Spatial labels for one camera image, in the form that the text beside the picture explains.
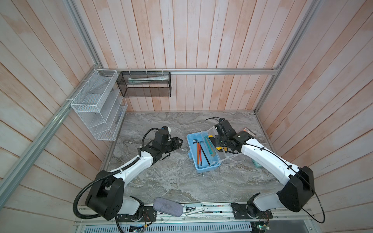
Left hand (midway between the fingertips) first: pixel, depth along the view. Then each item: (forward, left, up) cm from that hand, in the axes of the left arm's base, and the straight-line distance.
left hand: (180, 144), depth 85 cm
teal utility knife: (+2, -19, -5) cm, 20 cm away
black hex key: (+3, -15, -14) cm, 20 cm away
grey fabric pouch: (-31, +6, -11) cm, 33 cm away
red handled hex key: (+1, -13, -14) cm, 19 cm away
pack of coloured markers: (+21, -49, -12) cm, 55 cm away
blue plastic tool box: (+10, -13, -6) cm, 17 cm away
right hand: (+3, -23, +3) cm, 24 cm away
